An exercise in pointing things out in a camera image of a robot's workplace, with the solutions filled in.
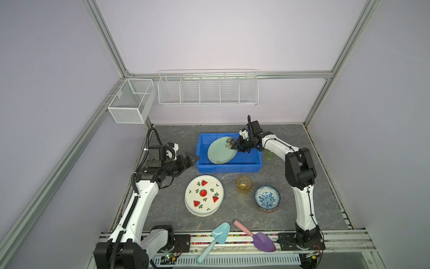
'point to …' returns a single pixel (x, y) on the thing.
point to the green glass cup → (269, 154)
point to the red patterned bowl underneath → (268, 211)
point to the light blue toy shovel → (220, 234)
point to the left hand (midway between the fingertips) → (194, 164)
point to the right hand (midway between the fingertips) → (232, 148)
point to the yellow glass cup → (244, 182)
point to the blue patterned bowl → (267, 198)
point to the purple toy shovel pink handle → (261, 240)
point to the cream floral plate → (204, 206)
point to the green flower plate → (218, 153)
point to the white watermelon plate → (204, 195)
